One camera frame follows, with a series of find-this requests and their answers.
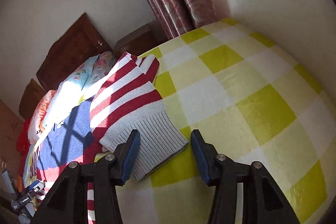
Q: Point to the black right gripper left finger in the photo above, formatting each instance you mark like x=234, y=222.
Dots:
x=67, y=200

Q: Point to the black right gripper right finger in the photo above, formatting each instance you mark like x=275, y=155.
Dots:
x=263, y=200

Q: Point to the red white striped sweater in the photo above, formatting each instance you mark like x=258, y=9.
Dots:
x=126, y=100

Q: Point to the red fabric pile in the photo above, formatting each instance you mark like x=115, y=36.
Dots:
x=23, y=143

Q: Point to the orange white floral pillow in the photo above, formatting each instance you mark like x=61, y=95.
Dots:
x=36, y=128

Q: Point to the yellow green checkered bedspread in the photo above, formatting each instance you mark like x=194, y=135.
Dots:
x=253, y=101

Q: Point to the dark wooden headboard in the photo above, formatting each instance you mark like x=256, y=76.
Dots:
x=81, y=41
x=31, y=97

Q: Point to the dark wooden nightstand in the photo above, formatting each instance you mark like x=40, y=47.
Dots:
x=141, y=40

